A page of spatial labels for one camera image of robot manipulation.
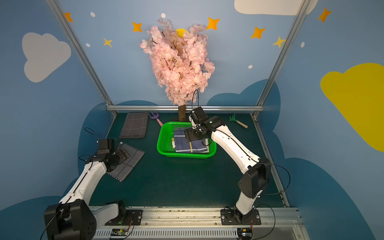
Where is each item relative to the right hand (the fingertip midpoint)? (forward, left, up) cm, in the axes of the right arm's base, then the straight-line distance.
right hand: (194, 133), depth 82 cm
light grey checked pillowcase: (-15, +43, -21) cm, 50 cm away
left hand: (-11, +42, -11) cm, 45 cm away
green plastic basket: (+5, +21, -18) cm, 28 cm away
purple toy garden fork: (+31, +33, -22) cm, 51 cm away
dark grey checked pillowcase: (+20, +46, -20) cm, 54 cm away
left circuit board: (-46, +34, -23) cm, 61 cm away
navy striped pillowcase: (+2, +8, -16) cm, 18 cm away
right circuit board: (-42, -27, -24) cm, 56 cm away
